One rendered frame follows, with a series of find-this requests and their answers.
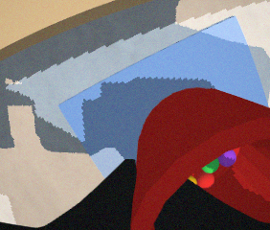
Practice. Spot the yellow marble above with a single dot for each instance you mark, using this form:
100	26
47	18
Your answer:
193	180

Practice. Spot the purple marble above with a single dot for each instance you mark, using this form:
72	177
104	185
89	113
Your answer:
227	159

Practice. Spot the red marble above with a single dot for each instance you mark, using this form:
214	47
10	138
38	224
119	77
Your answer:
205	180

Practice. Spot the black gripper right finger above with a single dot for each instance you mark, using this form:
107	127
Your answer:
192	208

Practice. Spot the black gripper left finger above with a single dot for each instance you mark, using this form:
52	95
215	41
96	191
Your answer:
107	207

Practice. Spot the green marble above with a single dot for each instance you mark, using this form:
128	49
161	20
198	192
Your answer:
211	167

